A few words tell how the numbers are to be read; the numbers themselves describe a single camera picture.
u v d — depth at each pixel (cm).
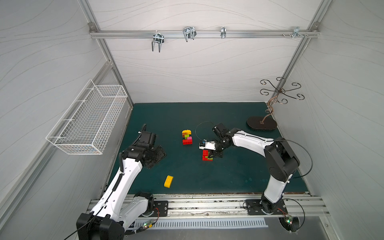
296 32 77
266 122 104
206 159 89
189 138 98
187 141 96
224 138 69
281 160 48
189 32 77
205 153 86
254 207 73
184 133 99
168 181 80
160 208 74
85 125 69
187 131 101
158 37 78
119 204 42
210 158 88
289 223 72
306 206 80
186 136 99
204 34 77
